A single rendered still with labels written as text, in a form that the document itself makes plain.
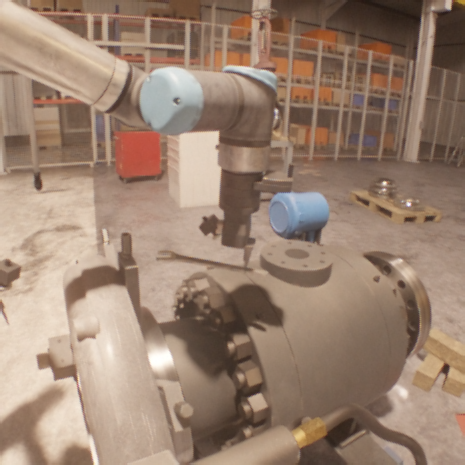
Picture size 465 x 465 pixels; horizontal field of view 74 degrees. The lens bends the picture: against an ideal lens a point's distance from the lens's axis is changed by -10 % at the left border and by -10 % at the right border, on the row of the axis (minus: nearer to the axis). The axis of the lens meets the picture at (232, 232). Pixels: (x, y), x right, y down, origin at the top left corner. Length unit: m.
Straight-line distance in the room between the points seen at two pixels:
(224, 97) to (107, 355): 0.45
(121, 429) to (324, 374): 0.50
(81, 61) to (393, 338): 0.99
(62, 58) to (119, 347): 0.46
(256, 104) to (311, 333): 0.56
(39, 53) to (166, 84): 0.18
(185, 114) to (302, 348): 0.60
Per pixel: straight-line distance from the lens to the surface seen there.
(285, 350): 0.82
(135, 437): 0.63
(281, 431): 0.66
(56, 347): 1.01
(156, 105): 0.49
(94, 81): 0.55
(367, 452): 1.37
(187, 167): 4.53
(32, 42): 0.53
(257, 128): 0.56
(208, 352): 0.89
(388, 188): 5.49
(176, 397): 0.60
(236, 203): 0.59
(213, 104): 0.48
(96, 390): 0.63
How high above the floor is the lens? 1.32
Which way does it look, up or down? 21 degrees down
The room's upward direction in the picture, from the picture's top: 2 degrees clockwise
